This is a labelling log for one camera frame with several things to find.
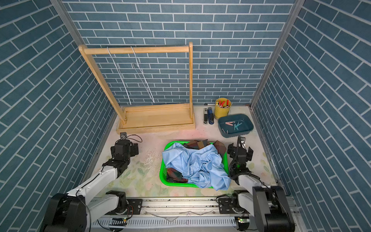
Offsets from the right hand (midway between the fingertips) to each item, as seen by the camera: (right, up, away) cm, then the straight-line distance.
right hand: (242, 146), depth 88 cm
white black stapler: (-21, +16, +17) cm, 32 cm away
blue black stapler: (-17, +19, +20) cm, 33 cm away
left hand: (-70, +1, -1) cm, 70 cm away
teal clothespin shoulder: (+1, +11, +19) cm, 22 cm away
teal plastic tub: (-5, +8, +17) cm, 19 cm away
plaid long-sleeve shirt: (-41, -13, -12) cm, 45 cm away
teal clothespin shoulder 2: (+4, +13, +20) cm, 24 cm away
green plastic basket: (-47, -12, -10) cm, 50 cm away
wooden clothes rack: (-64, +17, +24) cm, 70 cm away
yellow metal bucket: (-9, +25, +17) cm, 32 cm away
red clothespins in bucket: (-10, +28, +16) cm, 34 cm away
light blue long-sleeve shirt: (-25, -9, -11) cm, 29 cm away
